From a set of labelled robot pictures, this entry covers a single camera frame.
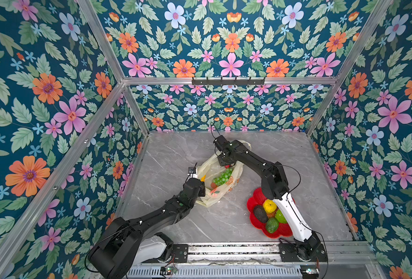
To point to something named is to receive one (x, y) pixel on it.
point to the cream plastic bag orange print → (213, 170)
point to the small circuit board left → (165, 270)
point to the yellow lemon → (269, 206)
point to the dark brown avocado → (260, 213)
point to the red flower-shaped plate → (258, 199)
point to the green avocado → (272, 225)
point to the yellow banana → (203, 178)
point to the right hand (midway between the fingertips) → (229, 157)
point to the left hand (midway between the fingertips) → (203, 179)
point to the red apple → (227, 166)
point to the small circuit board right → (309, 271)
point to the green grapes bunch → (224, 178)
